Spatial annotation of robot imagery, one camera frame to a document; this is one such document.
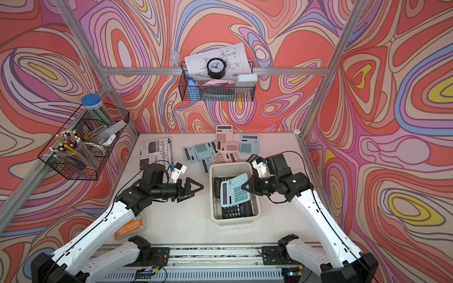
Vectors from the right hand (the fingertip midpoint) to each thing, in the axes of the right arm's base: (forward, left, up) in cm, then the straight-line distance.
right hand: (244, 192), depth 70 cm
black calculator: (0, +2, -19) cm, 19 cm away
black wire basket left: (+28, +69, +14) cm, 76 cm away
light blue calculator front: (+2, +5, -3) cm, 7 cm away
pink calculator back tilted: (+39, +7, -16) cm, 43 cm away
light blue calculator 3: (+35, +29, -17) cm, 48 cm away
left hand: (0, +18, +1) cm, 18 cm away
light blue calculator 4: (+27, +20, -18) cm, 38 cm away
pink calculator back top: (+53, +8, -18) cm, 57 cm away
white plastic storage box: (+16, +8, -7) cm, 19 cm away
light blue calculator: (+42, -8, -18) cm, 47 cm away
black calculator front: (+15, +12, -16) cm, 25 cm away
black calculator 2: (+33, -10, -20) cm, 39 cm away
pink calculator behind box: (+31, +7, -18) cm, 37 cm away
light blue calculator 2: (+38, +20, -17) cm, 46 cm away
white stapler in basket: (+21, +56, +14) cm, 62 cm away
